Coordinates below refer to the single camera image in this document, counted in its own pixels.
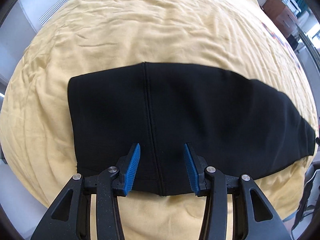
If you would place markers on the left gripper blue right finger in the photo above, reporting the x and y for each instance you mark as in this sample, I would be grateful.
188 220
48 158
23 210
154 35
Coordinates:
254 217

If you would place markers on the long desk by window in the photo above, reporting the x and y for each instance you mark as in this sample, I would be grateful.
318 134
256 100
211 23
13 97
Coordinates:
308 43

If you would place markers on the white wardrobe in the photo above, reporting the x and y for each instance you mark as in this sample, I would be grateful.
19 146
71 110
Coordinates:
23 21

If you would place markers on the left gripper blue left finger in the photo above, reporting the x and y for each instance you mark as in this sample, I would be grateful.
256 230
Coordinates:
68 217

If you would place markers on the black pants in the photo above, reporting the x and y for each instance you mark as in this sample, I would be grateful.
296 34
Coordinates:
239 126

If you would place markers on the black bag on floor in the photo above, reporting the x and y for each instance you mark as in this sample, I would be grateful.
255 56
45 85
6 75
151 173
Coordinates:
292 42

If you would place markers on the teal curtain right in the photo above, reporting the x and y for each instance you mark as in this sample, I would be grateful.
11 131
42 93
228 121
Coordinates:
303 7

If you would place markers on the wooden dresser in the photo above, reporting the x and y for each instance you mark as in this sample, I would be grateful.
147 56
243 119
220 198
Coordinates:
282 17

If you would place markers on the yellow dinosaur bed cover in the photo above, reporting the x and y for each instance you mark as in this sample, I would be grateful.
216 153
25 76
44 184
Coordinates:
88 36

